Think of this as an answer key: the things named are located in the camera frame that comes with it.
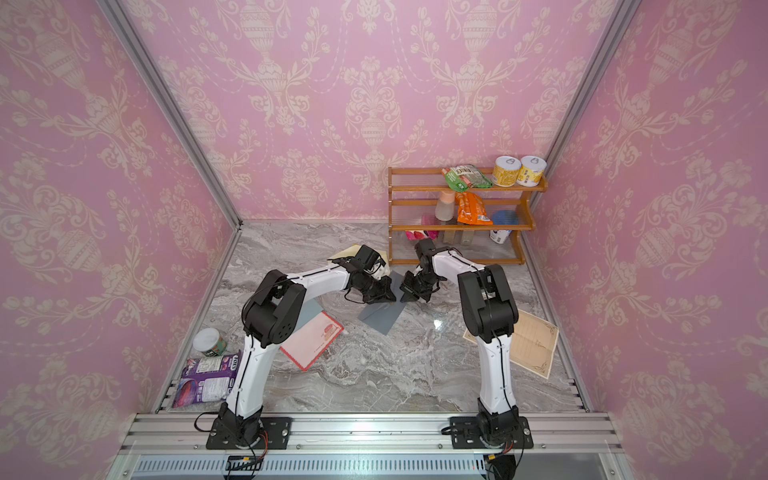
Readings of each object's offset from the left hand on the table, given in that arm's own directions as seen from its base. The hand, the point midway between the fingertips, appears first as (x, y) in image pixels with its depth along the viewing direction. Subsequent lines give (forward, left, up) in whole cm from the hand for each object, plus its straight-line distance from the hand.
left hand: (396, 300), depth 98 cm
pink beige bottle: (+22, -15, +20) cm, 33 cm away
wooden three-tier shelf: (+39, -6, +14) cm, 42 cm away
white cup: (+24, -38, +6) cm, 45 cm away
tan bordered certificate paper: (-14, -41, 0) cm, 43 cm away
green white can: (-17, +53, +4) cm, 55 cm away
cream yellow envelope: (+19, +15, +2) cm, 24 cm away
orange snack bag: (+24, -25, +18) cm, 39 cm away
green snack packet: (+23, -20, +32) cm, 44 cm away
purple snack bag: (-26, +51, +1) cm, 57 cm away
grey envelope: (-6, +4, -1) cm, 7 cm away
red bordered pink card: (-15, +26, -2) cm, 30 cm away
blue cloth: (+28, -39, +11) cm, 50 cm away
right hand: (+1, -2, 0) cm, 2 cm away
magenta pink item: (+26, -11, +12) cm, 31 cm away
